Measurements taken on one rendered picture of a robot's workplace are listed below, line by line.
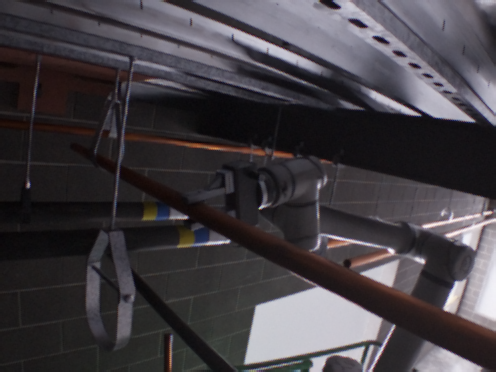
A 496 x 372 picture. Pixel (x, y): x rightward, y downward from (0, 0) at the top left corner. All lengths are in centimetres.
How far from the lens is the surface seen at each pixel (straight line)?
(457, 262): 114
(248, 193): 66
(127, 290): 84
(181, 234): 109
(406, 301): 37
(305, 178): 75
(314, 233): 80
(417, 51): 46
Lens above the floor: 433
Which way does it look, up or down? 9 degrees down
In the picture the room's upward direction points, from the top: 10 degrees clockwise
